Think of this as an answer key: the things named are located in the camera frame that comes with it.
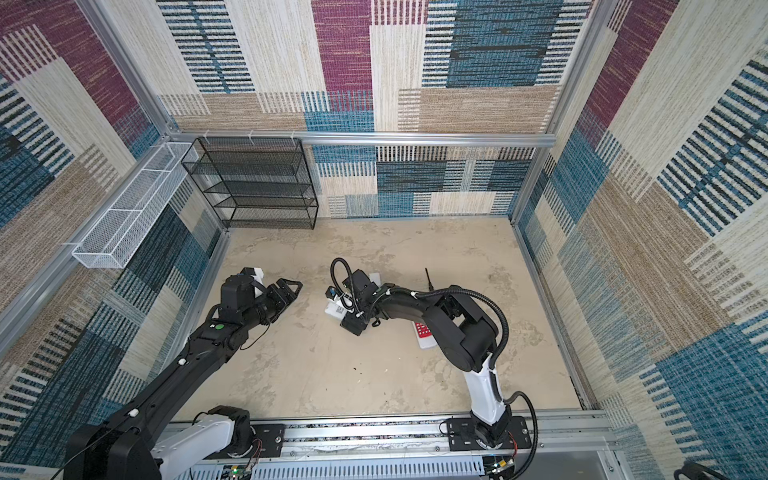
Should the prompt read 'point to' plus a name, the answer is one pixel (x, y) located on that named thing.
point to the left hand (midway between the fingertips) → (296, 286)
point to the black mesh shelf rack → (255, 183)
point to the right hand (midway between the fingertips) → (357, 313)
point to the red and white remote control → (425, 337)
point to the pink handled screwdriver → (430, 286)
